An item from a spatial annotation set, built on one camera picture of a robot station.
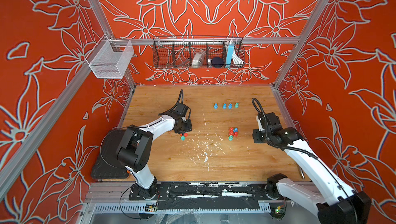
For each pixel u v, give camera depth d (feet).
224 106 3.42
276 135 1.78
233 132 3.03
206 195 2.39
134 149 1.52
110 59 3.05
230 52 2.80
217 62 3.17
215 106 3.43
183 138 3.02
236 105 3.48
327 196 1.32
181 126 2.55
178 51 3.29
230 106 3.41
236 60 2.99
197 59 2.99
